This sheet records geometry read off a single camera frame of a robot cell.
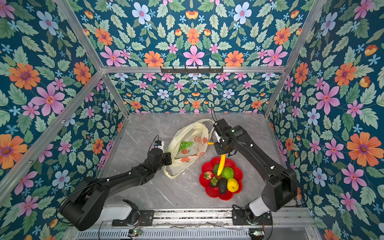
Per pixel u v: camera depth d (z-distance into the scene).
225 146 0.68
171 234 0.77
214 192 0.80
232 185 0.77
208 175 0.82
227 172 0.82
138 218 0.73
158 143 0.78
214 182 0.80
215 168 0.86
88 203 0.43
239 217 0.73
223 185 0.80
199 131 1.04
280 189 0.41
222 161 0.76
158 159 0.70
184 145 0.98
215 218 0.75
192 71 0.91
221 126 0.64
